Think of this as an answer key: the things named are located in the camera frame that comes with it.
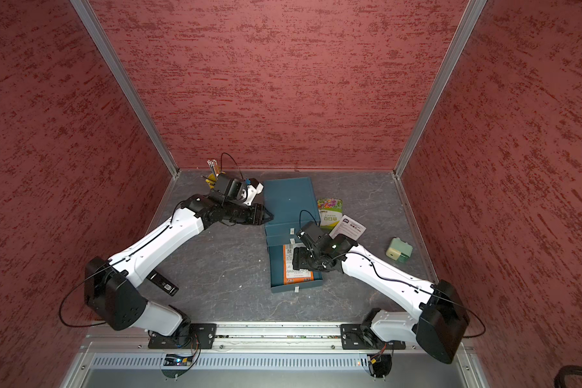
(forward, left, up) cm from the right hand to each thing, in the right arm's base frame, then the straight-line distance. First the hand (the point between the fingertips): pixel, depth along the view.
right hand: (302, 268), depth 78 cm
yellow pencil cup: (+40, +39, +1) cm, 56 cm away
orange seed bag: (+1, +4, -10) cm, 11 cm away
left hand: (+12, +12, +10) cm, 19 cm away
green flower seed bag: (+31, -13, -11) cm, 35 cm away
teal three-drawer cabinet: (+18, +3, +12) cm, 22 cm away
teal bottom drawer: (+2, +10, -10) cm, 14 cm away
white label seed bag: (+21, -21, -11) cm, 32 cm away
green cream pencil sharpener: (+9, -37, -7) cm, 39 cm away
